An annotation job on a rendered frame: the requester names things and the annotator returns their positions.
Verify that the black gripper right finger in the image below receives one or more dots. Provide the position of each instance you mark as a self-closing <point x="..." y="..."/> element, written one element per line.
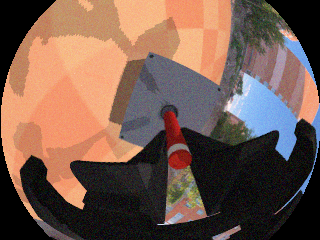
<point x="215" y="165"/>

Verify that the red peg with white band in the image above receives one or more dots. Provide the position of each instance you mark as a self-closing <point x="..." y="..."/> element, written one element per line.
<point x="177" y="150"/>

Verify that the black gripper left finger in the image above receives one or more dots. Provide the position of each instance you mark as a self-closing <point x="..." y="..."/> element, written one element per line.
<point x="144" y="175"/>

